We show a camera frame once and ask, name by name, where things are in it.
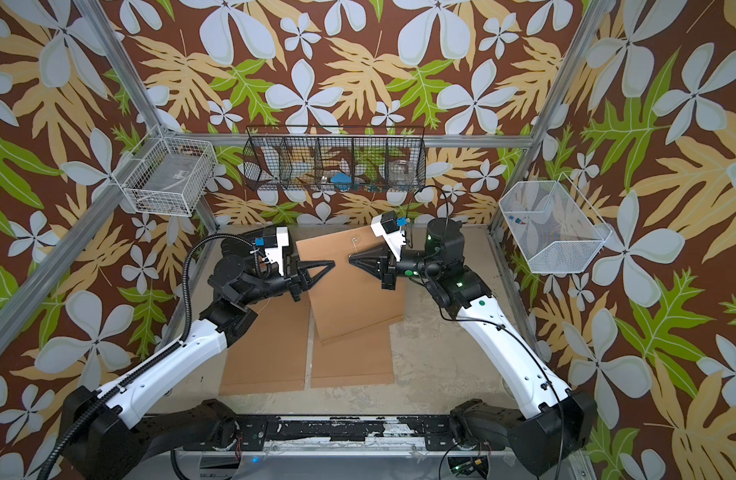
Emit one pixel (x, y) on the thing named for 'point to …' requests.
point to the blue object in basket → (342, 181)
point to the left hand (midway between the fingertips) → (333, 262)
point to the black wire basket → (335, 158)
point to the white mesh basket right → (552, 226)
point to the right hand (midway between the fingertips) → (353, 261)
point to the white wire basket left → (166, 174)
